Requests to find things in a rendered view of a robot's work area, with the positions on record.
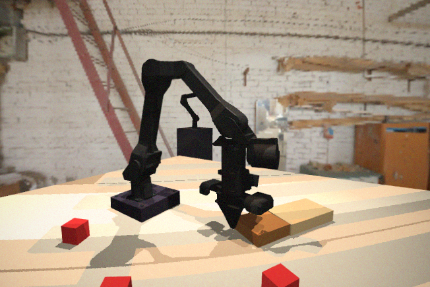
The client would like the tan board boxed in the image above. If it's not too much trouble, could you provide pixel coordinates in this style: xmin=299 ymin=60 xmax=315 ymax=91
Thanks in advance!
xmin=268 ymin=199 xmax=334 ymax=236

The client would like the orange square block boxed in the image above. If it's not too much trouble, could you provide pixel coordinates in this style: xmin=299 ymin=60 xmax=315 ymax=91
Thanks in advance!
xmin=235 ymin=211 xmax=290 ymax=248

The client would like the red block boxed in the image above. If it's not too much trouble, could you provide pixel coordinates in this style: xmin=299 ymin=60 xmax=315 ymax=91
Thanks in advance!
xmin=100 ymin=276 xmax=132 ymax=287
xmin=61 ymin=218 xmax=90 ymax=245
xmin=262 ymin=263 xmax=300 ymax=287

